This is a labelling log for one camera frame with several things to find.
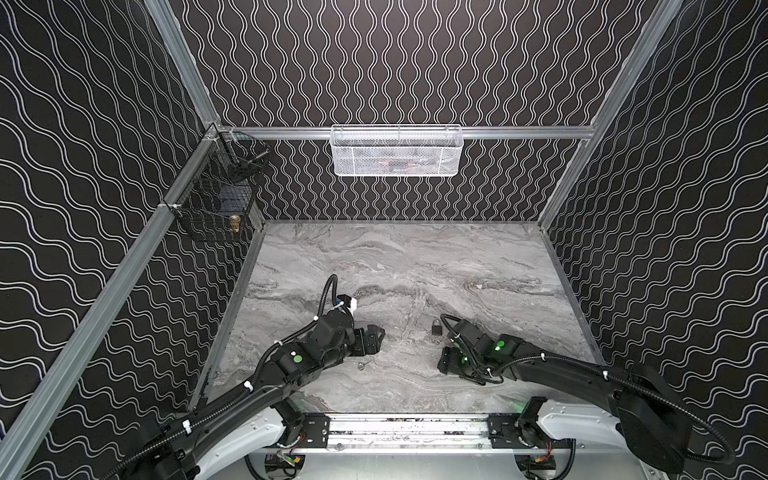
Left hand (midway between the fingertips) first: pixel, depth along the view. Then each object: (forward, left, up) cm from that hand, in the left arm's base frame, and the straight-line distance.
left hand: (381, 336), depth 76 cm
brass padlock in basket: (+25, +41, +16) cm, 50 cm away
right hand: (-3, -19, -14) cm, 23 cm away
